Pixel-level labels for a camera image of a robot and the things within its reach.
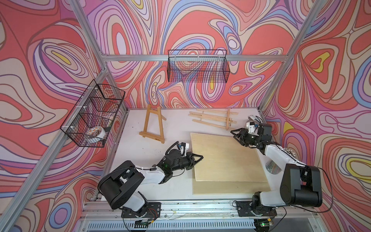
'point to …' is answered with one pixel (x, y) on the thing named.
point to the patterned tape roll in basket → (96, 131)
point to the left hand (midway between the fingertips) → (205, 160)
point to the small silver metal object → (254, 117)
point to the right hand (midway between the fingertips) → (232, 136)
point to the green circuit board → (141, 224)
